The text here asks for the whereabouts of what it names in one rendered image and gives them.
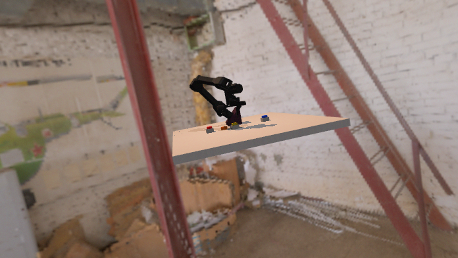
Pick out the yellow button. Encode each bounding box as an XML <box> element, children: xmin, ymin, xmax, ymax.
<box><xmin>230</xmin><ymin>122</ymin><xmax>240</xmax><ymax>130</ymax></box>

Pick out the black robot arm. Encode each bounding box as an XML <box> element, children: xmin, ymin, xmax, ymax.
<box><xmin>190</xmin><ymin>75</ymin><xmax>243</xmax><ymax>120</ymax></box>

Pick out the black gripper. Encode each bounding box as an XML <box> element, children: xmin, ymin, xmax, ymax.
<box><xmin>216</xmin><ymin>94</ymin><xmax>246</xmax><ymax>119</ymax></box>

